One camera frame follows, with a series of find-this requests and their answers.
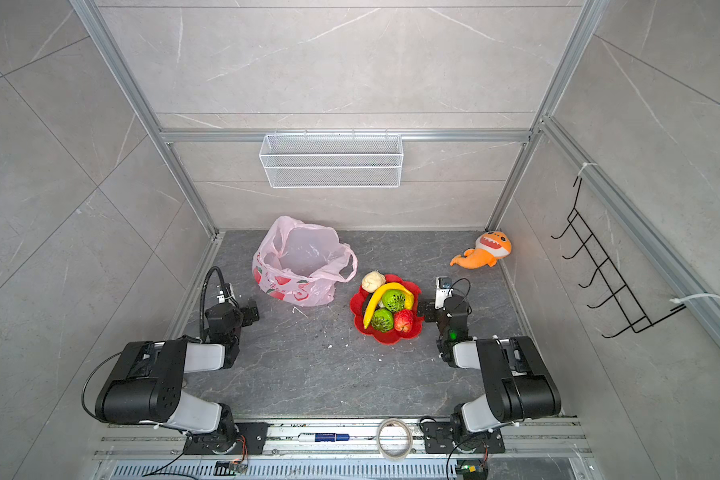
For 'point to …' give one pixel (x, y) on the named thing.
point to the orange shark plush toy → (489, 247)
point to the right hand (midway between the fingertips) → (438, 293)
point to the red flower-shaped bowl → (358, 305)
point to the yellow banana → (407, 296)
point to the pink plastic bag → (301, 263)
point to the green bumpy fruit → (382, 320)
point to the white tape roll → (410, 440)
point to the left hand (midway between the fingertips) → (238, 298)
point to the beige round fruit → (371, 281)
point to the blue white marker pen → (322, 437)
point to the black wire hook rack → (637, 318)
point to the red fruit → (403, 320)
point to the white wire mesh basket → (333, 160)
